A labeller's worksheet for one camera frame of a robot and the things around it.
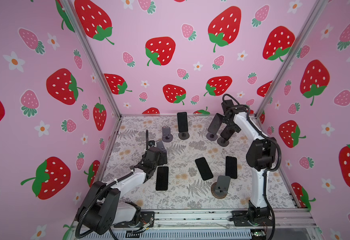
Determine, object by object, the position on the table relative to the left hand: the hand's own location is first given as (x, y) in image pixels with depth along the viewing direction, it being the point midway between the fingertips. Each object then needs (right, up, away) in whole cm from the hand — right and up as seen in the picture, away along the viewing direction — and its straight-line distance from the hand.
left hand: (158, 154), depth 91 cm
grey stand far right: (+43, +6, +14) cm, 46 cm away
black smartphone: (+15, +20, +10) cm, 27 cm away
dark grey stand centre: (+16, +11, +18) cm, 26 cm away
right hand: (+47, +19, +7) cm, 52 cm away
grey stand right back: (+36, +10, +17) cm, 41 cm away
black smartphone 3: (+44, +13, +6) cm, 46 cm away
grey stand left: (+4, +10, +12) cm, 16 cm away
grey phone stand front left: (0, +6, +3) cm, 6 cm away
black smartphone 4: (+46, -9, +2) cm, 47 cm away
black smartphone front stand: (+28, -10, +2) cm, 30 cm away
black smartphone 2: (+38, +19, +11) cm, 44 cm away
